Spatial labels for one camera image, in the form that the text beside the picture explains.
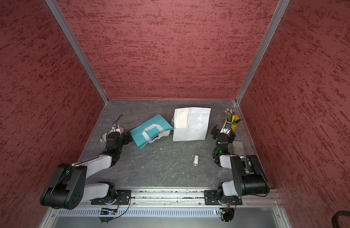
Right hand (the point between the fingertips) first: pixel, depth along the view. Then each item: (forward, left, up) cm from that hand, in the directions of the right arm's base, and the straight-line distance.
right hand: (223, 128), depth 90 cm
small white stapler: (-18, +19, -7) cm, 27 cm away
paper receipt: (-5, +40, +3) cm, 41 cm away
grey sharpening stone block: (-10, -10, -9) cm, 17 cm away
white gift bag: (+2, +21, +4) cm, 22 cm away
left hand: (-1, +67, -2) cm, 67 cm away
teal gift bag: (-1, +47, +3) cm, 47 cm away
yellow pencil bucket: (+4, -8, +1) cm, 9 cm away
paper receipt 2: (+3, +27, +11) cm, 30 cm away
